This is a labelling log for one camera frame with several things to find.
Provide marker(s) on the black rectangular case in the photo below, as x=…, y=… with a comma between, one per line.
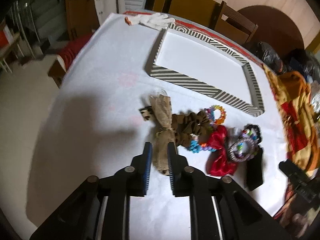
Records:
x=253, y=175

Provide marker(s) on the white glove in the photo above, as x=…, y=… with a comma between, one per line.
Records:
x=155, y=18

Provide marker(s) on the black scrunchie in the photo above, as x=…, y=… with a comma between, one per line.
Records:
x=257, y=130

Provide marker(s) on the black plastic bag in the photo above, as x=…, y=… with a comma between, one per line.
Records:
x=267, y=52

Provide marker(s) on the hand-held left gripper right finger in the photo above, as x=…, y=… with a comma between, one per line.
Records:
x=170, y=160

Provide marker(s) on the leopard print hair clip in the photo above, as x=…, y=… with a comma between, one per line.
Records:
x=147, y=115

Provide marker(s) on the brown scrunchie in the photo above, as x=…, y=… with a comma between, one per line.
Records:
x=192, y=127

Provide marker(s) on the yellow wooden cabinet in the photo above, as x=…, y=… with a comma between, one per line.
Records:
x=185, y=2

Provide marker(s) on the red satin bow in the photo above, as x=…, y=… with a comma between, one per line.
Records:
x=220, y=162

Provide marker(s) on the burlap pouch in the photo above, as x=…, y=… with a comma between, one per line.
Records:
x=162, y=120

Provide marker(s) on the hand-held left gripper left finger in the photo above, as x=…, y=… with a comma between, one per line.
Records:
x=148, y=160

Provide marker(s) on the orange red printed blanket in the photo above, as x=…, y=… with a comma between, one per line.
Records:
x=295, y=110

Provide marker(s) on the red cushioned bench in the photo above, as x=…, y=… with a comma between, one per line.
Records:
x=68, y=52

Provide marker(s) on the wooden chair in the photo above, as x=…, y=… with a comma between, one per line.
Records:
x=240, y=30

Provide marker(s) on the white coat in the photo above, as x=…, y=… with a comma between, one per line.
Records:
x=107, y=2

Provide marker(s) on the white table sheet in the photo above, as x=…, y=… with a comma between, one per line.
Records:
x=100, y=92

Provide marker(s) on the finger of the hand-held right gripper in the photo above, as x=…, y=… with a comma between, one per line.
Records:
x=297, y=180

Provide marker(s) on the striped cardboard box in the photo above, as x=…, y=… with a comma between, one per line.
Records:
x=200, y=55

